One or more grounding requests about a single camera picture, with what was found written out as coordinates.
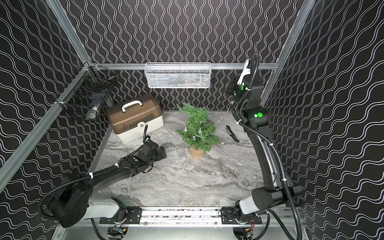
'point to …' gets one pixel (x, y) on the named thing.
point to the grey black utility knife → (230, 132)
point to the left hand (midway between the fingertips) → (159, 149)
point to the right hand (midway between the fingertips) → (235, 74)
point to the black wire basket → (85, 96)
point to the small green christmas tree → (198, 133)
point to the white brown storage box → (128, 118)
